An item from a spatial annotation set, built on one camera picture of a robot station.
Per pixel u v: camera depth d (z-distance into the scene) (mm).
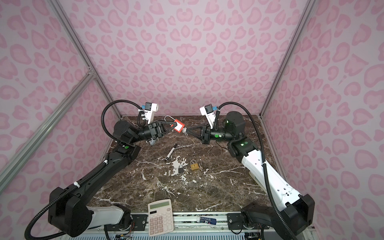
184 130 607
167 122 604
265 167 450
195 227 721
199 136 594
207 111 558
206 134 550
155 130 572
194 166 908
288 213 367
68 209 393
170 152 979
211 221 719
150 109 578
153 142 1010
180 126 597
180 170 903
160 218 733
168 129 607
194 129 591
